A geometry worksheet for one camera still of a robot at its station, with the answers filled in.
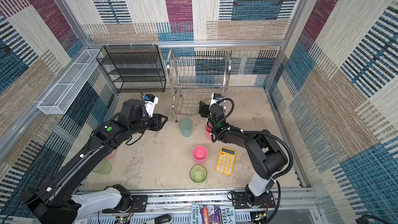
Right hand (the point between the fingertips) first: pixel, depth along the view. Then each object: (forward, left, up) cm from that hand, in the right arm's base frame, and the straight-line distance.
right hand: (205, 103), depth 90 cm
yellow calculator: (-28, -10, -15) cm, 33 cm away
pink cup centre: (-24, +4, -13) cm, 28 cm away
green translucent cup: (-2, -1, +3) cm, 4 cm away
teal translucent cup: (-10, +11, -7) cm, 17 cm away
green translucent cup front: (-34, +5, -15) cm, 37 cm away
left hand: (-16, +18, +12) cm, 27 cm away
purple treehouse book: (-51, -1, -14) cm, 53 cm away
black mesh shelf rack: (+32, +48, +2) cm, 57 cm away
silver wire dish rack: (+33, +7, -11) cm, 35 cm away
